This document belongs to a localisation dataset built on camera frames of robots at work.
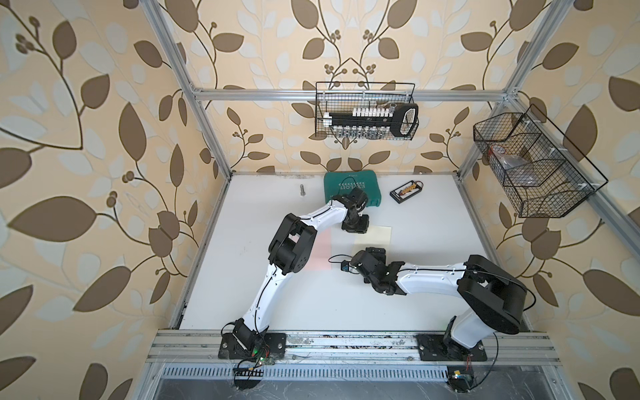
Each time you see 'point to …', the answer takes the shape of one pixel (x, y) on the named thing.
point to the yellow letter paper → (376, 237)
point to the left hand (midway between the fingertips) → (363, 227)
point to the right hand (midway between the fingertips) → (374, 255)
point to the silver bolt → (302, 192)
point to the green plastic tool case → (340, 182)
